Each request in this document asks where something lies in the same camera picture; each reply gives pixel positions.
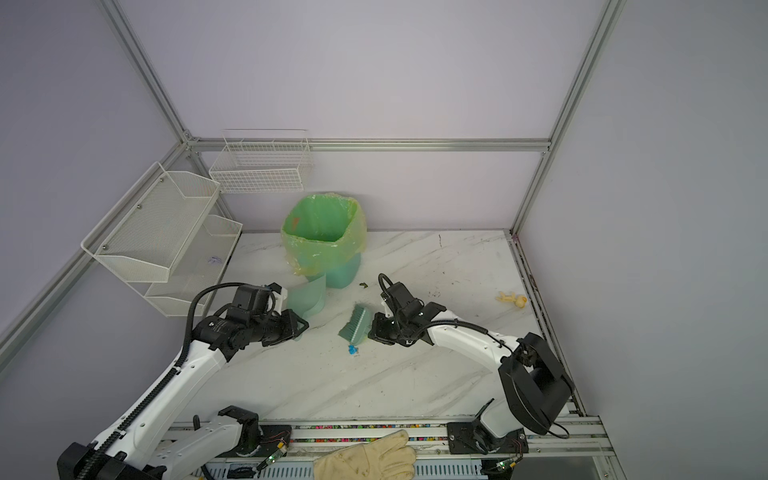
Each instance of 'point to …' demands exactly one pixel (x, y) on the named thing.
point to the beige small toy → (519, 300)
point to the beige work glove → (386, 458)
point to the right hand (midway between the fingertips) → (365, 336)
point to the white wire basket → (262, 160)
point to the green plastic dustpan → (309, 298)
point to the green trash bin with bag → (324, 235)
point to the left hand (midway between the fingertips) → (303, 329)
